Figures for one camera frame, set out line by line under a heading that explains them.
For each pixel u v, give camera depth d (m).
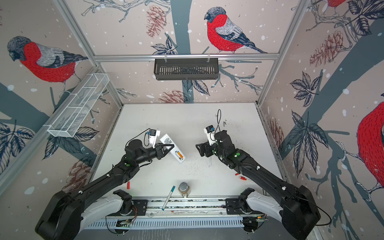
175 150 0.76
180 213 0.73
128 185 0.79
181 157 0.78
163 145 0.73
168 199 0.76
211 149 0.69
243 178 0.83
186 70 1.07
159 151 0.69
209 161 0.88
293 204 0.39
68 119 0.72
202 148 0.70
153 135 0.71
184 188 0.70
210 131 0.69
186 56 0.95
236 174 0.84
